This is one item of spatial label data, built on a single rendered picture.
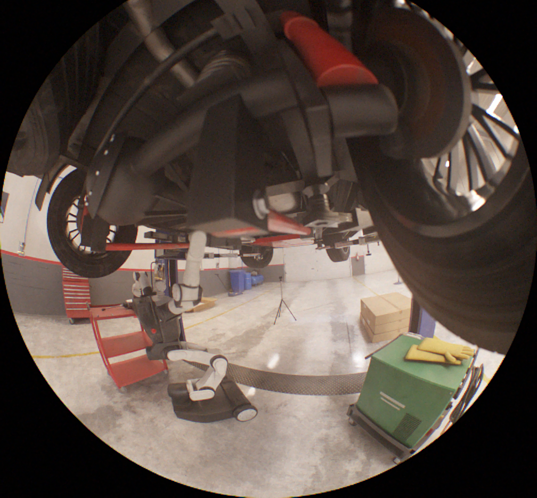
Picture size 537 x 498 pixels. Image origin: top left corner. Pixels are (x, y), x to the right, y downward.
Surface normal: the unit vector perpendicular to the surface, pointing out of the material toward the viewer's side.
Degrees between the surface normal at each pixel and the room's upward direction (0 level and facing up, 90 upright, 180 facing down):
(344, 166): 91
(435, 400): 86
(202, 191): 90
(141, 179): 109
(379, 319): 90
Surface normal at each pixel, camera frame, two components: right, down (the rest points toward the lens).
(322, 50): -0.59, -0.11
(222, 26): 0.07, 0.98
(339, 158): -0.33, -0.07
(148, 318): 0.84, -0.21
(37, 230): 0.94, -0.13
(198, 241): 0.57, -0.03
